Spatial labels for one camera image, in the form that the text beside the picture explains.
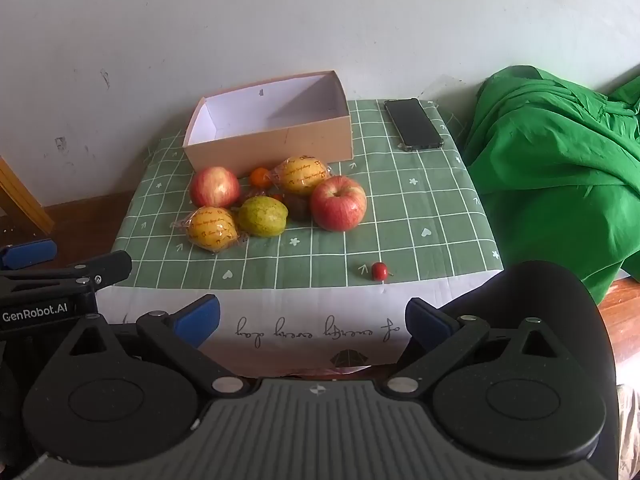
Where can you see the small orange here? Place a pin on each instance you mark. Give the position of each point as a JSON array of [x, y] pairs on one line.
[[260, 177]]

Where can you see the cardboard box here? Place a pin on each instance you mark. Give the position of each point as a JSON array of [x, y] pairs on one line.
[[270, 145]]

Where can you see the green pear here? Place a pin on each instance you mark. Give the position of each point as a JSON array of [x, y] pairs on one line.
[[262, 217]]

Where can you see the red cherry tomato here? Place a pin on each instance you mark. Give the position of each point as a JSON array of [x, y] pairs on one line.
[[379, 271]]

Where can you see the dark brown date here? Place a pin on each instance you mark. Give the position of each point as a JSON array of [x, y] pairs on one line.
[[298, 208]]

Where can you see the green cloth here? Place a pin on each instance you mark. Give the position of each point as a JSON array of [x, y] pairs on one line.
[[550, 175]]

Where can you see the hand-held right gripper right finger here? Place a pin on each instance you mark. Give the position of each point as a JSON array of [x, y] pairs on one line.
[[425, 322]]

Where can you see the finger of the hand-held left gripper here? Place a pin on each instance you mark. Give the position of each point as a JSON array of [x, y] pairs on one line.
[[30, 254], [110, 265]]

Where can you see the green checkered tablecloth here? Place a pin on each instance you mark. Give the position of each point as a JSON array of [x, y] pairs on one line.
[[400, 210]]

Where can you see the yellow wooden furniture leg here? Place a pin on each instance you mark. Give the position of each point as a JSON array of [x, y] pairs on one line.
[[20, 195]]

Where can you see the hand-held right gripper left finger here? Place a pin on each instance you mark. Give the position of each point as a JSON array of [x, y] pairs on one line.
[[197, 321]]

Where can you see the black smartphone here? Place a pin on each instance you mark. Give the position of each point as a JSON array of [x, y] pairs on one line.
[[412, 124]]

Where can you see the plastic-wrapped yellow apple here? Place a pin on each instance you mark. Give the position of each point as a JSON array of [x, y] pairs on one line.
[[212, 230], [300, 175]]

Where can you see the red apple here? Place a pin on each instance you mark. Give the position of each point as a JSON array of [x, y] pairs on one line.
[[338, 205], [215, 187]]

